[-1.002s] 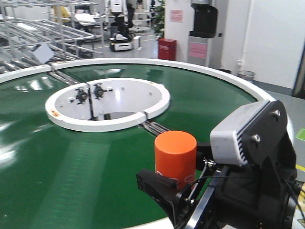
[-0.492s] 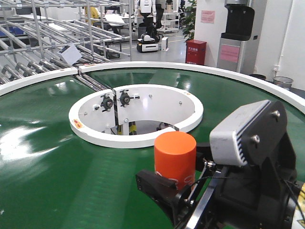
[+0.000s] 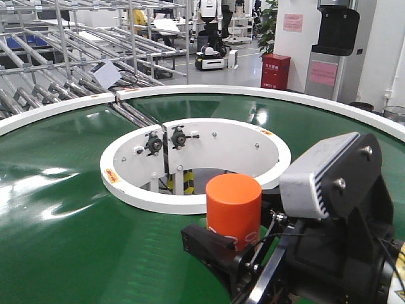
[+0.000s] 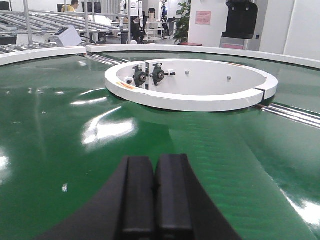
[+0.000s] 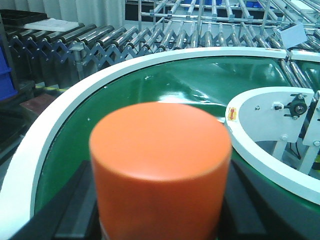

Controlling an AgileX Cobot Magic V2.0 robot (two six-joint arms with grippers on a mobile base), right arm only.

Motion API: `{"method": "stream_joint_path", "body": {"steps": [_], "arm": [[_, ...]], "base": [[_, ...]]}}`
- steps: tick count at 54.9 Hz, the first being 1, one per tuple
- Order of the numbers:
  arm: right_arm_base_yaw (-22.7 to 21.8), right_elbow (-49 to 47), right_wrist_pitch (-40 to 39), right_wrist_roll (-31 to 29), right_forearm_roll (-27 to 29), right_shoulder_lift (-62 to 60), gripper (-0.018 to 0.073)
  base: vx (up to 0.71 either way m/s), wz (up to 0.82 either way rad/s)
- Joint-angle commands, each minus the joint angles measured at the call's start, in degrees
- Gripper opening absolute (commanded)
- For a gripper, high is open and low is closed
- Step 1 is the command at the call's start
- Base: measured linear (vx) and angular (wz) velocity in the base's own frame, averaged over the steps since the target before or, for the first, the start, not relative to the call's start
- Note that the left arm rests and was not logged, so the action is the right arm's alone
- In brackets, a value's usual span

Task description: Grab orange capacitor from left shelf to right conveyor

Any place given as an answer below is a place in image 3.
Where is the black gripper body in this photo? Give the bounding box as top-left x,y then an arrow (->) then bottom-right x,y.
230,218 -> 387,304

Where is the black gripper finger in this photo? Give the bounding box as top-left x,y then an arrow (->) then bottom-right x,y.
262,191 -> 282,213
180,224 -> 237,298

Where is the orange cylinder capacitor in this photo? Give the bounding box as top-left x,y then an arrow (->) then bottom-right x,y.
205,173 -> 263,253

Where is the round white conveyor green belt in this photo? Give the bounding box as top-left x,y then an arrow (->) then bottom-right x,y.
0,84 -> 405,304

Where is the red cabinet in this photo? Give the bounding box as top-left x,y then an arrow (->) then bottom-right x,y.
261,53 -> 291,91

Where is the dark round waste bin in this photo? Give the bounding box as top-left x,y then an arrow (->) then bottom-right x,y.
349,101 -> 375,112

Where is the small white unit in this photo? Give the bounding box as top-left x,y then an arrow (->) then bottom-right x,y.
227,49 -> 240,70

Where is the white mobile robot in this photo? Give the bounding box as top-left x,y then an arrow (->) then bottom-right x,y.
189,0 -> 229,72

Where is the tall green potted plant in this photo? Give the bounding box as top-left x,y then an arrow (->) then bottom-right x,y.
256,0 -> 279,57

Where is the pink paper notice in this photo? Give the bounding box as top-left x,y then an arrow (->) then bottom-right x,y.
282,13 -> 304,34

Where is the grey and black dispenser machine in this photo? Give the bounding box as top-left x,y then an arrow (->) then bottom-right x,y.
304,0 -> 361,102

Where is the person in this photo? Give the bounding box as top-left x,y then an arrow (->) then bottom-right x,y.
126,8 -> 149,35
220,0 -> 235,39

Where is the white table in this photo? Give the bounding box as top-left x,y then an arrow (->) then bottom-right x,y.
148,17 -> 190,42

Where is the steel roller flow rack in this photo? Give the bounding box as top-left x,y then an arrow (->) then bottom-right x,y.
0,0 -> 194,121

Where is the blue plastic bin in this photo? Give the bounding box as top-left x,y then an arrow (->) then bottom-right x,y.
6,34 -> 50,49

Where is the thin black cable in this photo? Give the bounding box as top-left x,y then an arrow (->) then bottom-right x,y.
252,232 -> 405,294

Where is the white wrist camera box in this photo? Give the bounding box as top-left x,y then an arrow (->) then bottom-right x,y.
278,132 -> 361,220

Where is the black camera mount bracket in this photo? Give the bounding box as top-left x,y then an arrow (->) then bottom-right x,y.
316,132 -> 396,229

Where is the wire mesh waste bin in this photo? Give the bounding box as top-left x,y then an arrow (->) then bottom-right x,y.
383,105 -> 405,127

